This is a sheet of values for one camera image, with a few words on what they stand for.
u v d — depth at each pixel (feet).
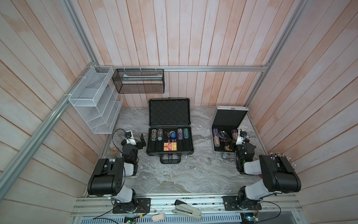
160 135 3.22
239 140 2.55
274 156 2.44
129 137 2.50
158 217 2.27
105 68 3.03
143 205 2.41
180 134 3.22
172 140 3.21
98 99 2.35
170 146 3.05
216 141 3.12
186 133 3.23
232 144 2.71
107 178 1.48
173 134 3.31
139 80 3.37
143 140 2.86
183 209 2.33
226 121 3.20
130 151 2.25
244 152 2.25
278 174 1.52
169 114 3.39
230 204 2.40
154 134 3.21
